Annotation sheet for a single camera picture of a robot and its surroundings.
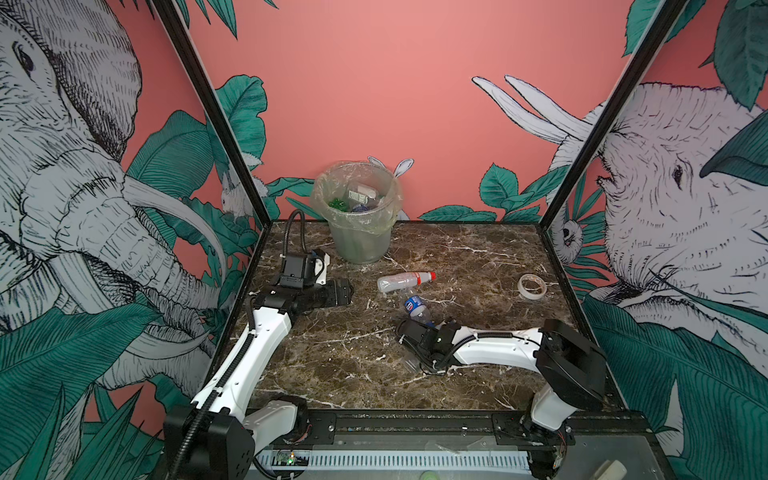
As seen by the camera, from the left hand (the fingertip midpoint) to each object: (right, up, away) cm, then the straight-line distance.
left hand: (339, 286), depth 79 cm
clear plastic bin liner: (+10, +20, +8) cm, 24 cm away
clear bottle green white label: (+4, +29, +22) cm, 37 cm away
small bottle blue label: (+23, -9, +14) cm, 28 cm away
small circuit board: (-10, -40, -9) cm, 42 cm away
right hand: (+19, -20, +6) cm, 28 cm away
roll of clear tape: (+64, -3, +23) cm, 68 cm away
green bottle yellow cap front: (-4, +25, +19) cm, 32 cm away
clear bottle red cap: (+15, -1, +17) cm, 22 cm away
